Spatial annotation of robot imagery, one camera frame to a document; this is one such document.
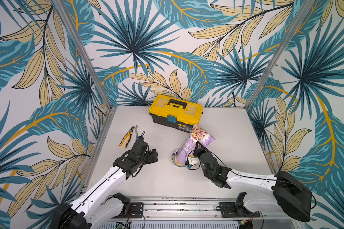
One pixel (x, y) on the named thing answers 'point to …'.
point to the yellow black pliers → (129, 133)
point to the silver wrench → (136, 134)
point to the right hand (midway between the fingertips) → (194, 144)
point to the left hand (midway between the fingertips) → (150, 156)
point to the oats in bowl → (178, 163)
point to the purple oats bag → (197, 134)
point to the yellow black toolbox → (177, 112)
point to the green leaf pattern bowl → (173, 159)
